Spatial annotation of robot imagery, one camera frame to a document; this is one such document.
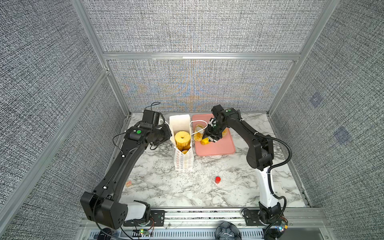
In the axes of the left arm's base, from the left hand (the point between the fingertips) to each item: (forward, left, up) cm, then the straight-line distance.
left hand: (172, 133), depth 76 cm
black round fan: (-40, -24, -23) cm, 52 cm away
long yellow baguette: (-10, -6, -2) cm, 11 cm away
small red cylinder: (-16, -24, -23) cm, 37 cm away
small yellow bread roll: (+9, -19, -21) cm, 30 cm away
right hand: (+7, -19, -15) cm, 25 cm away
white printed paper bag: (-8, -5, -15) cm, 18 cm away
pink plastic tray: (+7, -33, -25) cm, 41 cm away
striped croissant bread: (+12, -15, -20) cm, 28 cm away
